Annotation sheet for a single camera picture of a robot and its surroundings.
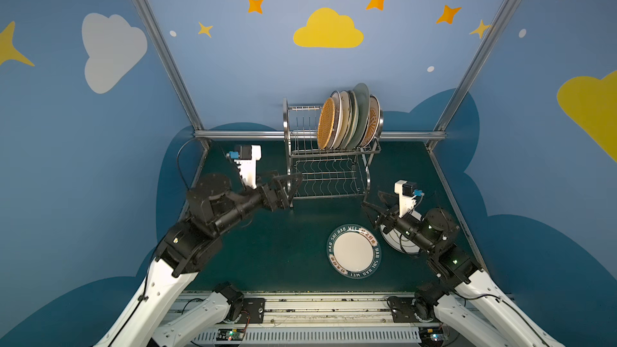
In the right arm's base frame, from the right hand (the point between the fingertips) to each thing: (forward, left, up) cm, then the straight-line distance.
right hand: (374, 196), depth 68 cm
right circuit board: (-30, -19, -29) cm, 46 cm away
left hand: (-4, +22, +14) cm, 27 cm away
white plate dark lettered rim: (-6, +2, -28) cm, 29 cm away
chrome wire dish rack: (+26, +18, -24) cm, 40 cm away
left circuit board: (-33, +41, -28) cm, 60 cm away
